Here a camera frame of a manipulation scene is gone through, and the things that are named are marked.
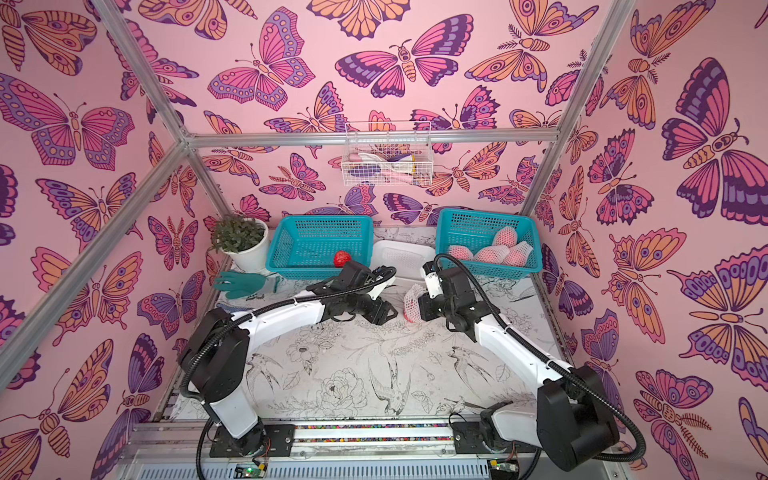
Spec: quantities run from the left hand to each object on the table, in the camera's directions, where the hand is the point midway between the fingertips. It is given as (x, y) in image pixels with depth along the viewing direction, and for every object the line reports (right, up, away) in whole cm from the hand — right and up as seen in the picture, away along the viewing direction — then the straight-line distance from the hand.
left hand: (394, 308), depth 86 cm
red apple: (-18, +14, +17) cm, 29 cm away
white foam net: (+5, +5, -5) cm, 9 cm away
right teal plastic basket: (+36, +20, +26) cm, 49 cm away
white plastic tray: (+5, +15, +20) cm, 25 cm away
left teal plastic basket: (-35, +18, +30) cm, 50 cm away
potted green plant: (-49, +20, +11) cm, 54 cm away
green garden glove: (-54, +5, +17) cm, 57 cm away
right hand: (+8, +4, 0) cm, 9 cm away
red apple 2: (+5, -1, 0) cm, 5 cm away
